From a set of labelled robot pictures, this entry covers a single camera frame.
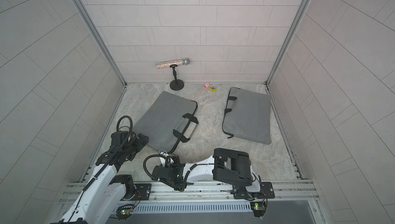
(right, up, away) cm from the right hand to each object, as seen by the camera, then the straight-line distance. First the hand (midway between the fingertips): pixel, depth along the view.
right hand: (166, 165), depth 81 cm
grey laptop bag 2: (+48, +24, +15) cm, 56 cm away
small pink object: (+22, +44, +32) cm, 59 cm away
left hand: (-11, +13, +3) cm, 17 cm away
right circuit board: (+45, -13, -13) cm, 49 cm away
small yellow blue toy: (+27, +42, +31) cm, 58 cm away
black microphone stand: (0, +45, +34) cm, 57 cm away
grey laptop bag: (-1, +21, +11) cm, 24 cm away
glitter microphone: (+8, +60, +18) cm, 63 cm away
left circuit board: (-13, -12, -17) cm, 25 cm away
